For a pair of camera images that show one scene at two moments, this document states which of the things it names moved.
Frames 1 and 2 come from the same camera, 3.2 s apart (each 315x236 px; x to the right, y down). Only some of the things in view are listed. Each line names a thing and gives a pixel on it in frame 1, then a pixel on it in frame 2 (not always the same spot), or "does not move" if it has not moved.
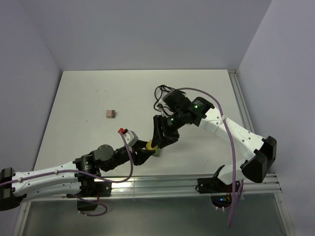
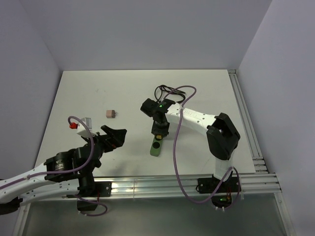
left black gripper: (142, 154) to (118, 139)
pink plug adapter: (110, 114) does not move
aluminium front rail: (130, 188) does not move
